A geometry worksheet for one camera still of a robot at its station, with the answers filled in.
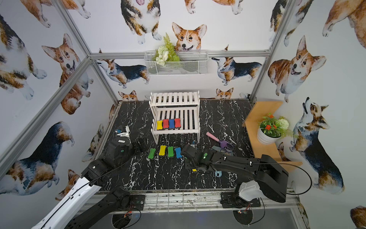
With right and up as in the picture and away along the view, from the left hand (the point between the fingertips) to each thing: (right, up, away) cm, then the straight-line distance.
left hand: (139, 136), depth 73 cm
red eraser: (+10, +5, +15) cm, 19 cm away
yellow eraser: (+7, +5, +16) cm, 18 cm away
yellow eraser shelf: (+8, -13, +17) cm, 23 cm away
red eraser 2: (+18, +6, +17) cm, 25 cm away
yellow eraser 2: (+28, -21, +10) cm, 37 cm away
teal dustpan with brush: (+42, -22, +7) cm, 48 cm away
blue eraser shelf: (+14, +5, +15) cm, 21 cm away
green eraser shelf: (+13, -12, +17) cm, 25 cm away
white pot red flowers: (+69, +3, +4) cm, 69 cm away
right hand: (+25, -14, +8) cm, 29 cm away
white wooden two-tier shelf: (+15, +12, +24) cm, 31 cm away
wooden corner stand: (+67, +13, +13) cm, 70 cm away
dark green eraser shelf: (+1, -13, +17) cm, 22 cm away
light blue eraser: (+18, -12, +17) cm, 28 cm away
